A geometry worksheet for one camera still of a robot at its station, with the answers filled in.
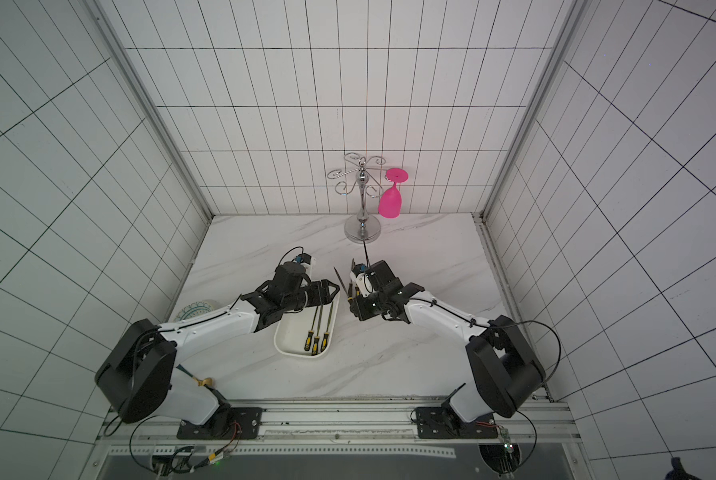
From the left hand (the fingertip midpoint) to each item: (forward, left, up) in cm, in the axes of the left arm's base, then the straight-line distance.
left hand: (328, 294), depth 86 cm
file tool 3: (-11, +3, -9) cm, 14 cm away
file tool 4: (-8, +5, -9) cm, 13 cm away
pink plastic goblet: (+31, -19, +9) cm, 38 cm away
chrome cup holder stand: (+34, -10, -8) cm, 36 cm away
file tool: (+5, -3, +1) cm, 6 cm away
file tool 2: (-9, +1, -9) cm, 12 cm away
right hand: (-4, -5, -2) cm, 7 cm away
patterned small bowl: (-2, +42, -6) cm, 43 cm away
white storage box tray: (-7, +11, -9) cm, 16 cm away
